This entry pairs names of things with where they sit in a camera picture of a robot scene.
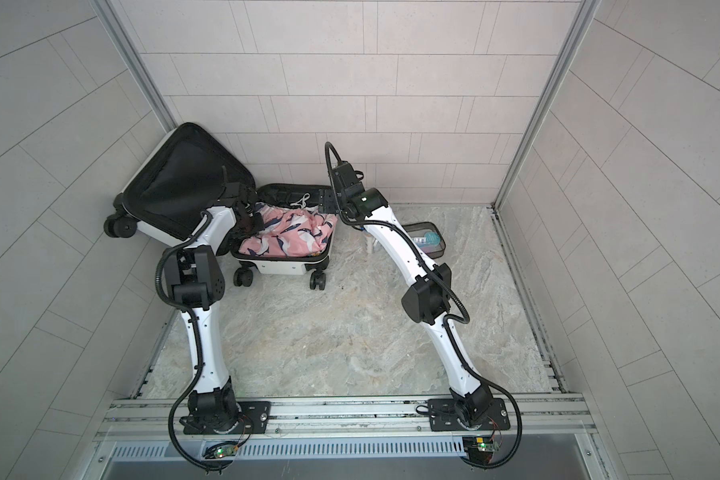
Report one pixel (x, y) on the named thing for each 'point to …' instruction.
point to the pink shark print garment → (291, 232)
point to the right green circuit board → (479, 449)
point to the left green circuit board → (224, 452)
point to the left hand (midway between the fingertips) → (263, 222)
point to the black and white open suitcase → (169, 174)
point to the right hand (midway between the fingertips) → (328, 199)
